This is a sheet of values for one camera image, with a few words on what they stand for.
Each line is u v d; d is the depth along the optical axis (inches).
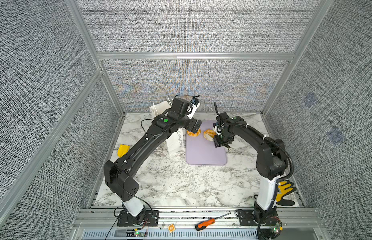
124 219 28.4
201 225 27.5
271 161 20.6
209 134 38.0
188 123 26.4
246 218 28.8
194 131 27.0
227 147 32.6
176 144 35.7
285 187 31.6
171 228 27.6
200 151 38.5
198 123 26.7
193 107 25.4
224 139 32.1
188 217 29.5
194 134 40.5
